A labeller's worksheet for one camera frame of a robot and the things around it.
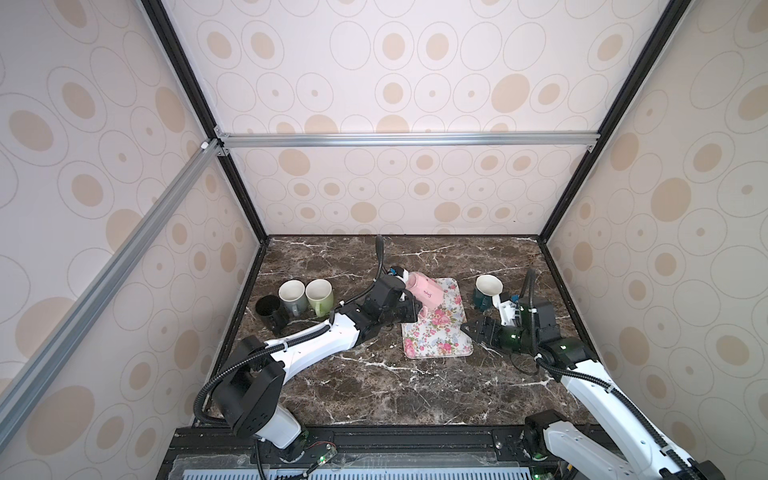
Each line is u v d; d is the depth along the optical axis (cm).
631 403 46
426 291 80
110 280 55
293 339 49
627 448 44
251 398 42
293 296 93
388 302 64
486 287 95
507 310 72
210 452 73
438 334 93
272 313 93
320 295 94
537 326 59
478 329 69
